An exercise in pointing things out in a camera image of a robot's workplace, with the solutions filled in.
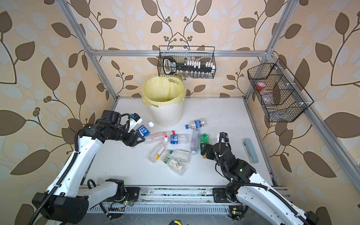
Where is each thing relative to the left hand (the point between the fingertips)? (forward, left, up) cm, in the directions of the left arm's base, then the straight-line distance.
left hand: (140, 135), depth 73 cm
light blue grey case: (+1, -64, -17) cm, 66 cm away
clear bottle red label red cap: (+9, -5, -17) cm, 20 cm away
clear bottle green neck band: (-2, -22, -20) cm, 30 cm away
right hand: (-3, -36, -7) cm, 37 cm away
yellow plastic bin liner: (+39, -2, -4) cm, 39 cm away
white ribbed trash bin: (+16, -13, -3) cm, 21 cm away
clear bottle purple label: (+7, -30, -19) cm, 36 cm away
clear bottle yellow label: (0, -5, -22) cm, 22 cm away
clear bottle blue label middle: (+8, -20, -17) cm, 27 cm away
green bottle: (+11, -37, -22) cm, 44 cm away
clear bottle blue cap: (+20, -31, -18) cm, 41 cm away
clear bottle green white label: (-9, -18, -16) cm, 26 cm away
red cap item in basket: (+29, -67, +12) cm, 74 cm away
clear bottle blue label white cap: (+1, -3, +4) cm, 5 cm away
